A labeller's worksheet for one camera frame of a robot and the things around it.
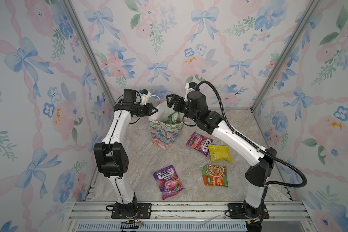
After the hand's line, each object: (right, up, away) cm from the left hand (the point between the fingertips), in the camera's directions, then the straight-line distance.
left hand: (157, 108), depth 85 cm
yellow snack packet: (+38, -27, +5) cm, 46 cm away
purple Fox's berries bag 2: (+7, -41, -5) cm, 42 cm away
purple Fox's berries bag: (+27, -22, +12) cm, 37 cm away
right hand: (+9, +4, -13) cm, 17 cm away
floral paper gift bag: (+5, -15, -1) cm, 16 cm away
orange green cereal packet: (+34, -40, 0) cm, 52 cm away
